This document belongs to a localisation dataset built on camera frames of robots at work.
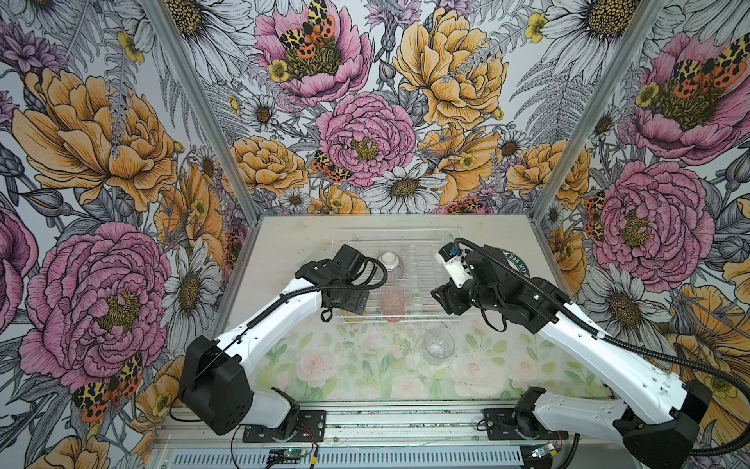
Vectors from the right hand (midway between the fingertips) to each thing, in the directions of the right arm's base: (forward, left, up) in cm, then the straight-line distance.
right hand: (446, 295), depth 72 cm
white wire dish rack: (+26, +6, -17) cm, 32 cm away
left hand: (+3, +27, -9) cm, 29 cm away
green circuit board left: (-29, +40, -23) cm, 54 cm away
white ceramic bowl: (+24, +13, -15) cm, 31 cm away
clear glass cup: (-3, -1, -24) cm, 24 cm away
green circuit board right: (-29, -22, -24) cm, 44 cm away
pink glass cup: (+8, +13, -18) cm, 23 cm away
